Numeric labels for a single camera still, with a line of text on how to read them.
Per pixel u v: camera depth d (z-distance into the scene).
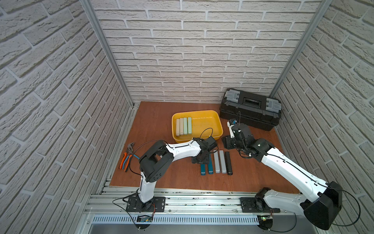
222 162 0.86
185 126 1.03
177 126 1.03
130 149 0.93
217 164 0.85
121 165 0.85
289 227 0.69
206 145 0.71
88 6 0.69
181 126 1.02
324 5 0.69
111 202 0.66
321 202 0.38
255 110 0.94
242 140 0.57
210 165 0.85
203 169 0.83
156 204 0.74
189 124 1.03
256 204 0.65
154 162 0.49
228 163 0.87
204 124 1.08
